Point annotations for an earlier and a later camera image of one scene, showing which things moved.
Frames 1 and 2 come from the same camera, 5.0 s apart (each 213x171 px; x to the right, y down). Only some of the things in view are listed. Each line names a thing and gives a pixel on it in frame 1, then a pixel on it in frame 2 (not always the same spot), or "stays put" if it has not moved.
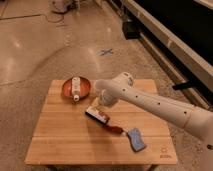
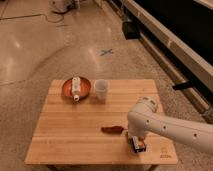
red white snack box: [98, 115] → [138, 145]
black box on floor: [131, 29] stays put
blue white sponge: [136, 140] stays put
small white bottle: [76, 85] stays put
